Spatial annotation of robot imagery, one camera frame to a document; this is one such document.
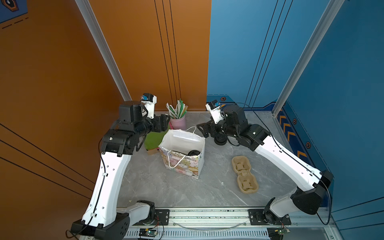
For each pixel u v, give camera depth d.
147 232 0.71
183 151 0.91
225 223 0.73
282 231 0.70
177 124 1.03
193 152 0.79
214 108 0.57
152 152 0.94
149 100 0.53
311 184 0.40
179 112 0.99
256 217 0.72
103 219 0.35
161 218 0.74
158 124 0.55
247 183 0.82
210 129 0.60
